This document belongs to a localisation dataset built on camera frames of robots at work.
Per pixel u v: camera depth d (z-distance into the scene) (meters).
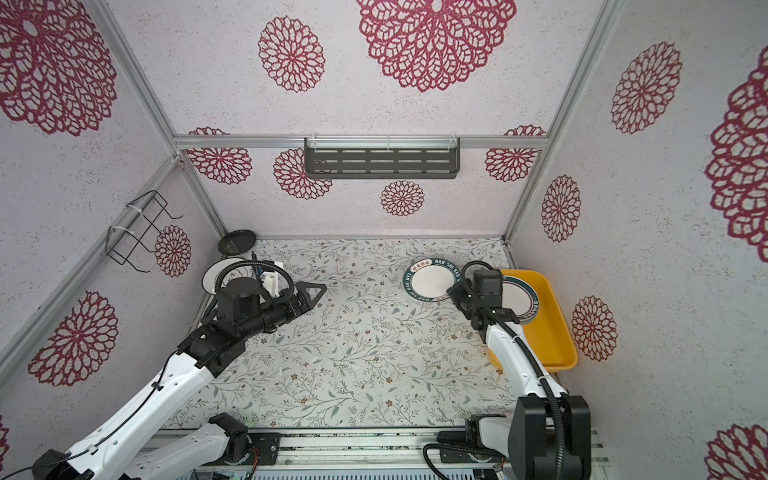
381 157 0.95
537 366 0.46
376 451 0.75
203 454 0.58
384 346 0.92
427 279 0.92
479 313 0.62
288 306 0.62
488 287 0.65
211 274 1.09
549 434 0.40
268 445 0.74
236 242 1.24
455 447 0.73
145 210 0.80
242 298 0.53
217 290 0.52
